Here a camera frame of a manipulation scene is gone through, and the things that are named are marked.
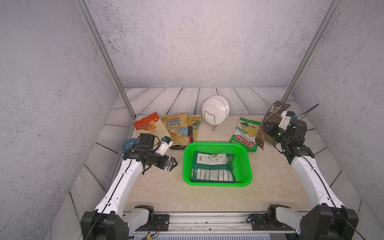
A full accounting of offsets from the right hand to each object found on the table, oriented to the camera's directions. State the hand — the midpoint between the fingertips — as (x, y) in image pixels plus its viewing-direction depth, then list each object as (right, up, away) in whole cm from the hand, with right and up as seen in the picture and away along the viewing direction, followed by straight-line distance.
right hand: (263, 121), depth 77 cm
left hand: (-47, -20, +2) cm, 51 cm away
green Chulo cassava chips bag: (+2, -8, +33) cm, 34 cm away
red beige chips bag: (-67, -2, +37) cm, 77 cm away
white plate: (-21, +9, +27) cm, 36 cm away
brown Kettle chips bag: (+5, +3, 0) cm, 6 cm away
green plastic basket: (-7, -29, +10) cm, 32 cm away
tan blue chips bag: (-48, -2, +34) cm, 59 cm away
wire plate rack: (-21, +2, +30) cm, 37 cm away
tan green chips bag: (-36, +2, +38) cm, 52 cm away
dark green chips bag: (-24, -27, +13) cm, 38 cm away
